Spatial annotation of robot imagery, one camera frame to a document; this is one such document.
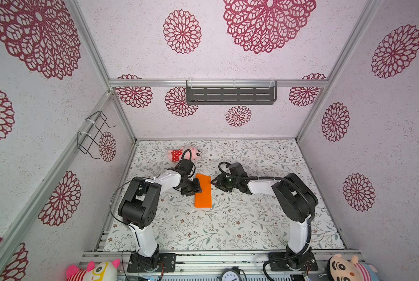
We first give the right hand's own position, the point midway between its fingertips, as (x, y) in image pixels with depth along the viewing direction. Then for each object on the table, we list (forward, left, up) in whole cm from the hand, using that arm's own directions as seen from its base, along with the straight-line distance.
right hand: (211, 181), depth 94 cm
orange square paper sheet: (-9, +4, -4) cm, 11 cm away
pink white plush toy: (-43, +40, +3) cm, 59 cm away
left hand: (-6, +7, -4) cm, 10 cm away
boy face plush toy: (-38, -50, +2) cm, 63 cm away
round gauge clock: (-42, -10, -2) cm, 43 cm away
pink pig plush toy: (+8, +12, +14) cm, 20 cm away
